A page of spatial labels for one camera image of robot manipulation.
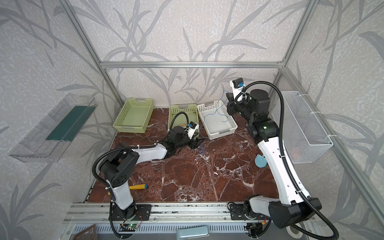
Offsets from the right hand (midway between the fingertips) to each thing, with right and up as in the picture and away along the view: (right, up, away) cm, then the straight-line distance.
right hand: (229, 89), depth 66 cm
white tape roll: (+31, -67, +2) cm, 74 cm away
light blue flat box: (-16, -63, -1) cm, 65 cm away
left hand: (-12, -21, +23) cm, 33 cm away
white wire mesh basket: (+30, -22, -6) cm, 38 cm away
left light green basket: (-62, -11, +46) cm, 78 cm away
